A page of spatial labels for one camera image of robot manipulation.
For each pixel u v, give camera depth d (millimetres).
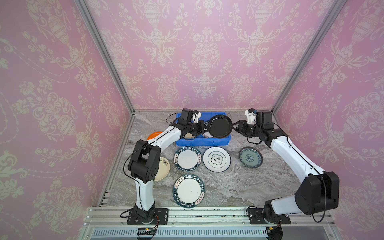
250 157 947
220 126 894
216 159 944
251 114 758
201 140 1023
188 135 837
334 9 689
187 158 953
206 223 734
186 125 740
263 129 636
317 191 416
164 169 910
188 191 836
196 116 877
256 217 729
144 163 507
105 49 854
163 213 760
